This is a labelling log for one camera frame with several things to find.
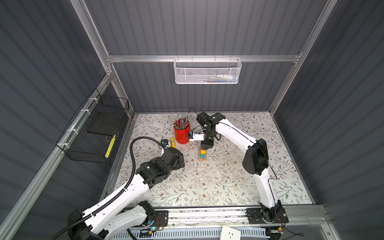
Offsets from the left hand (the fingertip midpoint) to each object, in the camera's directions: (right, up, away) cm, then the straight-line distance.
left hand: (175, 158), depth 76 cm
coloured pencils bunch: (+1, +18, +20) cm, 27 cm away
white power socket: (+25, -32, -10) cm, 42 cm away
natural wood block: (+14, -5, +17) cm, 23 cm away
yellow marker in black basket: (-29, +4, -10) cm, 31 cm away
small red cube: (+15, +2, +13) cm, 19 cm away
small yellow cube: (+15, +1, +15) cm, 21 cm away
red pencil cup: (+2, +10, +18) cm, 20 cm away
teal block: (+15, -2, +17) cm, 23 cm away
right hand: (+17, +5, +14) cm, 23 cm away
